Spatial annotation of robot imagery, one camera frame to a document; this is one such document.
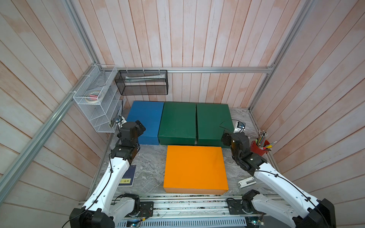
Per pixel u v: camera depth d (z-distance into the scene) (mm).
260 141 861
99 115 784
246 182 798
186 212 730
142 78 883
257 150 860
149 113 1034
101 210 385
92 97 727
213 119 979
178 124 952
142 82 1056
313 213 394
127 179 817
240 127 647
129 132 547
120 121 635
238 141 551
